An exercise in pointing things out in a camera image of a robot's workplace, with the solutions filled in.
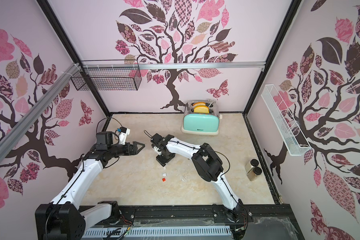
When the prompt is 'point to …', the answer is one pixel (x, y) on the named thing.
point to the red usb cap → (163, 179)
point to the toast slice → (200, 107)
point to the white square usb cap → (164, 174)
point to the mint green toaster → (201, 123)
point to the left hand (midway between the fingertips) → (138, 149)
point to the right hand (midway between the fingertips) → (165, 161)
